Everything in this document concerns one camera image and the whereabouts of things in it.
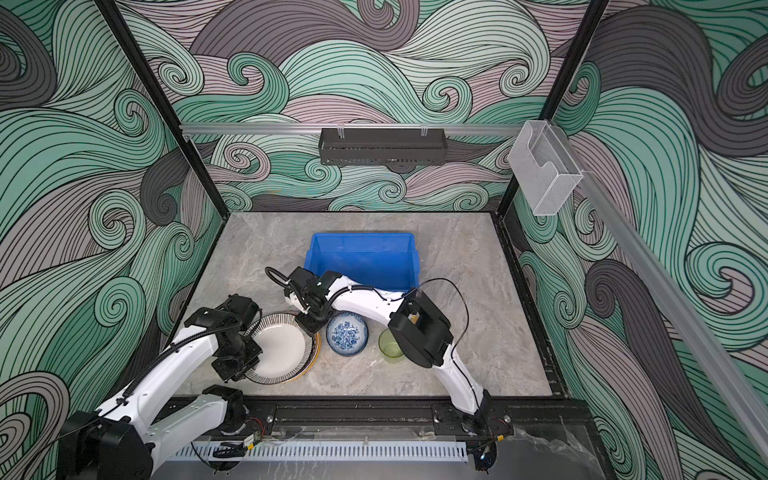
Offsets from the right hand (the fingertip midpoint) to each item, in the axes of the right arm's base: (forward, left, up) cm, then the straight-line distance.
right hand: (309, 328), depth 84 cm
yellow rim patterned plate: (-5, -3, 0) cm, 6 cm away
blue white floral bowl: (-1, -11, 0) cm, 11 cm away
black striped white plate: (-5, +6, -3) cm, 8 cm away
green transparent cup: (-4, -23, -5) cm, 24 cm away
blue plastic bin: (+28, -22, -5) cm, 36 cm away
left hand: (-11, +12, +1) cm, 16 cm away
